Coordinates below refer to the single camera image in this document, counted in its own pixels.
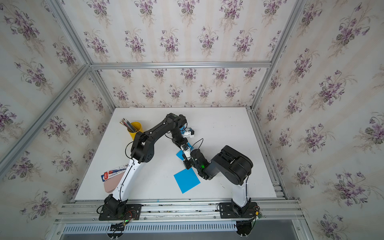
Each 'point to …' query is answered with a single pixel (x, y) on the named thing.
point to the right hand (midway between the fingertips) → (184, 156)
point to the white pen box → (113, 173)
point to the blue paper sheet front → (186, 179)
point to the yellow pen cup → (137, 127)
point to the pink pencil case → (112, 183)
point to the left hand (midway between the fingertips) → (184, 149)
